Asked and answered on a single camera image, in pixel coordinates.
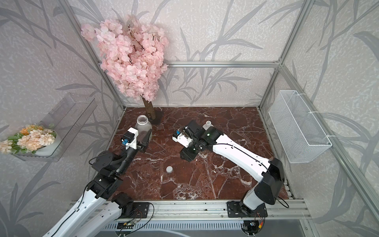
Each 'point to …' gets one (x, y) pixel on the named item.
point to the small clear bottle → (144, 127)
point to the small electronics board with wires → (125, 225)
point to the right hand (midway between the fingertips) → (184, 152)
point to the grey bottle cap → (169, 169)
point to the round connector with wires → (252, 227)
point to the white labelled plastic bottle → (208, 125)
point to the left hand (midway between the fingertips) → (144, 127)
